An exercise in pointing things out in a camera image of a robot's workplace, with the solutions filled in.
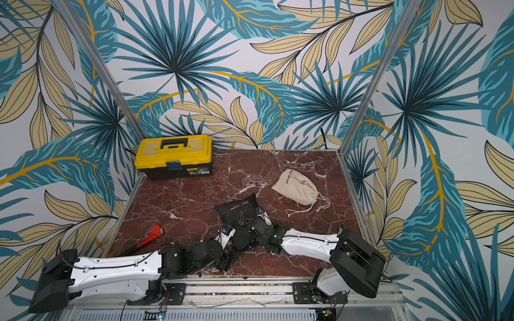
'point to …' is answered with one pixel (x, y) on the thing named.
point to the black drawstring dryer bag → (241, 215)
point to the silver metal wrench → (340, 228)
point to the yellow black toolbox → (172, 157)
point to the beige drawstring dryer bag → (296, 187)
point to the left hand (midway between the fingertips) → (232, 253)
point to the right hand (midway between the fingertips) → (265, 228)
